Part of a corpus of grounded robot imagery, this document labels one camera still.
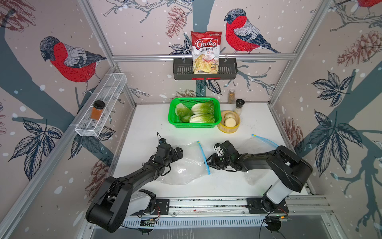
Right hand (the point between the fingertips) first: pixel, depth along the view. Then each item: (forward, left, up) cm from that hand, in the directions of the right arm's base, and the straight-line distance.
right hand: (205, 163), depth 87 cm
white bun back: (+35, -18, +4) cm, 40 cm away
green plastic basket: (+47, +14, +5) cm, 49 cm away
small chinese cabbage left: (+33, +15, +7) cm, 37 cm away
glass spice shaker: (+55, -21, +4) cm, 59 cm away
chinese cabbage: (+39, -1, +7) cm, 40 cm away
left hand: (+7, +16, +3) cm, 18 cm away
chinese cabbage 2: (+30, +2, +7) cm, 30 cm away
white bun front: (+28, -17, +4) cm, 33 cm away
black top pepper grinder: (+42, -25, +9) cm, 50 cm away
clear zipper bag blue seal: (-1, +8, -2) cm, 8 cm away
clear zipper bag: (+14, -33, 0) cm, 35 cm away
